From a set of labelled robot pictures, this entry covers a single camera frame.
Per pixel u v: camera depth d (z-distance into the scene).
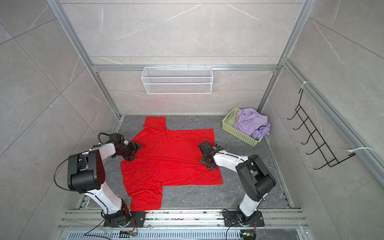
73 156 0.50
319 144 0.65
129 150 0.88
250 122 1.05
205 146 0.74
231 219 0.73
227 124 1.05
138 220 0.73
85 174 0.48
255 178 0.46
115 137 0.80
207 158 0.68
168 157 1.00
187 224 0.73
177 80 1.01
